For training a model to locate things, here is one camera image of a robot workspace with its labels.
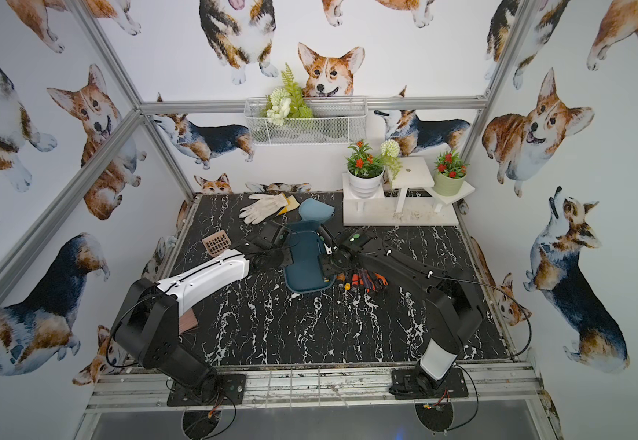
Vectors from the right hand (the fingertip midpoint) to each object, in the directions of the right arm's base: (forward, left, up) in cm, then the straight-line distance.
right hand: (326, 265), depth 84 cm
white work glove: (+33, +28, -11) cm, 44 cm away
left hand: (+7, +12, -2) cm, 14 cm away
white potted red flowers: (+25, -13, +15) cm, 32 cm away
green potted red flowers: (+28, -42, +10) cm, 51 cm away
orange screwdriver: (+1, -19, -11) cm, 22 cm away
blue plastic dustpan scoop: (+36, +7, -15) cm, 39 cm away
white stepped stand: (+33, -32, -7) cm, 46 cm away
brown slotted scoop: (+18, +44, -13) cm, 49 cm away
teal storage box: (+3, +8, -11) cm, 14 cm away
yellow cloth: (+37, +16, -12) cm, 42 cm away
